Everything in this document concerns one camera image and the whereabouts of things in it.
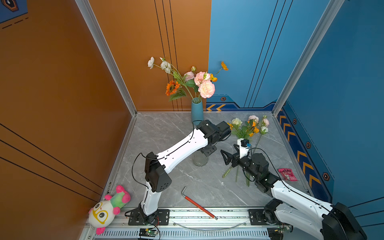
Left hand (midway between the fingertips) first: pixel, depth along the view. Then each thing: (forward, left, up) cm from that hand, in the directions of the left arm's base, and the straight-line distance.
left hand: (204, 146), depth 78 cm
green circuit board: (-35, +27, -21) cm, 49 cm away
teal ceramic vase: (+32, +4, -3) cm, 32 cm away
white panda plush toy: (-30, +47, -12) cm, 57 cm away
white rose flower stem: (+24, -44, -15) cm, 52 cm away
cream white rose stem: (+23, -27, -17) cm, 39 cm away
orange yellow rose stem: (+24, -34, -16) cm, 44 cm away
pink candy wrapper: (-7, -50, -18) cm, 54 cm away
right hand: (0, -12, -1) cm, 12 cm away
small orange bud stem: (+28, -21, -17) cm, 39 cm away
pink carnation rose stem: (+30, -46, -14) cm, 57 cm away
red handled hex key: (-21, +8, -19) cm, 29 cm away
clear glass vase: (+2, +2, -18) cm, 18 cm away
